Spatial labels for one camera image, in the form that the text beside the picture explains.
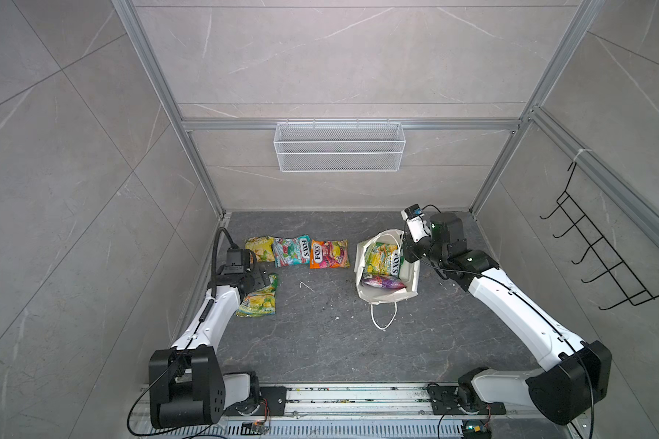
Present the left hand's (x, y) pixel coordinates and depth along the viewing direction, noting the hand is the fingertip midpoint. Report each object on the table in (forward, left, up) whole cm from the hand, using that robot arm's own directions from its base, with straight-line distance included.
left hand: (254, 275), depth 88 cm
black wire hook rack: (-20, -92, +22) cm, 97 cm away
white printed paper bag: (-13, -40, +5) cm, 43 cm away
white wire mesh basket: (+42, -30, +20) cm, 55 cm away
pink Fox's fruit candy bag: (+12, -25, -7) cm, 28 cm away
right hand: (+3, -48, +15) cm, 50 cm away
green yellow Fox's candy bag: (-6, -1, -8) cm, 10 cm away
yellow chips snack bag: (+15, 0, -5) cm, 15 cm away
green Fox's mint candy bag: (+15, -10, -8) cm, 20 cm away
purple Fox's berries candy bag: (-4, -42, -1) cm, 42 cm away
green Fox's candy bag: (+7, -44, -4) cm, 45 cm away
